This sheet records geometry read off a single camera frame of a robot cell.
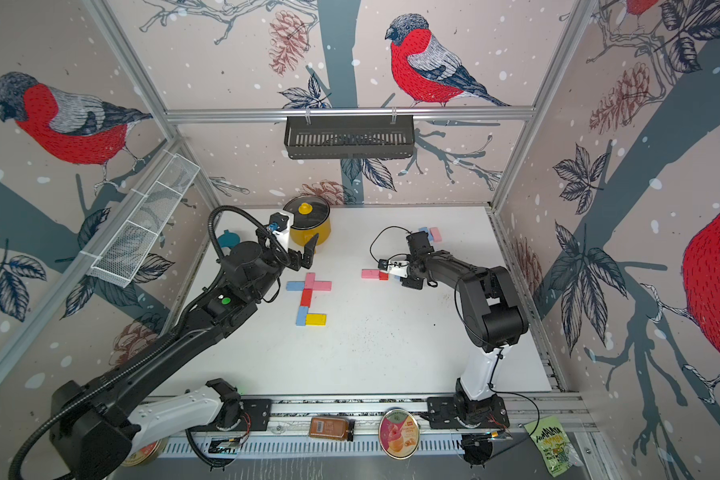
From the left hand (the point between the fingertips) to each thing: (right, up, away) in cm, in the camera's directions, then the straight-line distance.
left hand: (303, 222), depth 71 cm
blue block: (+38, -1, +44) cm, 58 cm away
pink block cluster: (+17, -17, +29) cm, 38 cm away
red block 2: (-4, -24, +24) cm, 34 cm away
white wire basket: (-51, -11, +6) cm, 53 cm away
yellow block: (0, -30, +19) cm, 35 cm away
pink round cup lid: (+23, -50, -3) cm, 55 cm away
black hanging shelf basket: (+9, +32, +34) cm, 48 cm away
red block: (+21, -18, +28) cm, 40 cm away
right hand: (+31, -14, +29) cm, 45 cm away
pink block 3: (+42, -4, +39) cm, 58 cm away
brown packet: (+9, -49, -3) cm, 50 cm away
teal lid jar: (-33, -5, +31) cm, 45 cm away
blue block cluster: (-5, -29, +19) cm, 35 cm away
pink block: (-4, -19, +28) cm, 34 cm away
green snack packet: (+60, -53, -3) cm, 80 cm away
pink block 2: (+1, -21, +27) cm, 34 cm away
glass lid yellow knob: (-5, +5, +32) cm, 33 cm away
